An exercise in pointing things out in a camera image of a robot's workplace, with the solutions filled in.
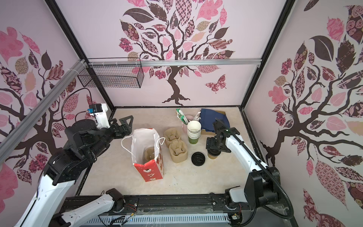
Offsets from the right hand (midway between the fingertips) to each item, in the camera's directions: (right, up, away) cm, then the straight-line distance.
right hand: (215, 145), depth 84 cm
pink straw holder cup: (-19, +11, +13) cm, 25 cm away
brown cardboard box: (-5, +7, +12) cm, 14 cm away
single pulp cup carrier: (-43, -7, +8) cm, 44 cm away
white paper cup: (-1, -5, -1) cm, 5 cm away
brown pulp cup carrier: (-23, -2, +1) cm, 23 cm away
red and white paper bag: (-46, +2, +2) cm, 47 cm away
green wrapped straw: (-21, +18, +7) cm, 29 cm away
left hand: (-44, +15, -25) cm, 53 cm away
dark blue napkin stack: (-1, +18, +25) cm, 31 cm away
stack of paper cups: (-13, +9, +1) cm, 16 cm away
